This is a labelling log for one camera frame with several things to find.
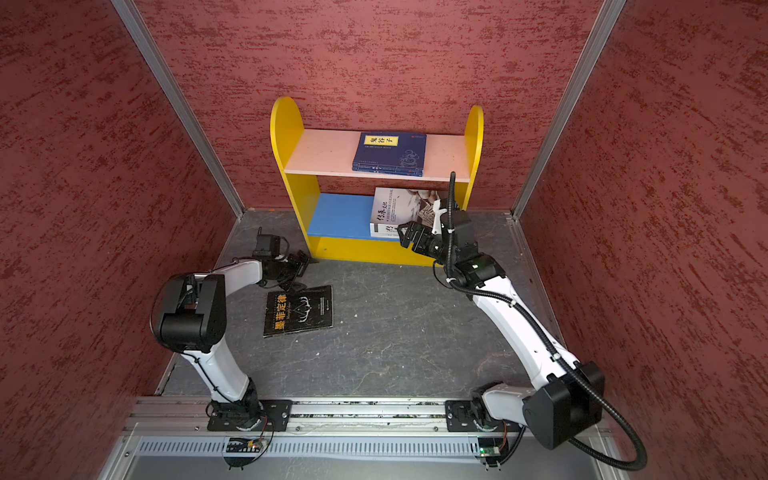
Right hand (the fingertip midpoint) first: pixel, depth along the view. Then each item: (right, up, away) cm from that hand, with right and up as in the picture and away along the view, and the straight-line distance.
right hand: (407, 238), depth 76 cm
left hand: (-30, -12, +21) cm, 39 cm away
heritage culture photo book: (-3, +10, +18) cm, 21 cm away
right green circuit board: (+20, -51, -5) cm, 55 cm away
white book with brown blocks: (-5, +2, +16) cm, 17 cm away
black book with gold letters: (-34, -23, +16) cm, 44 cm away
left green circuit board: (-40, -51, -5) cm, 65 cm away
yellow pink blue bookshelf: (-21, +4, +16) cm, 27 cm away
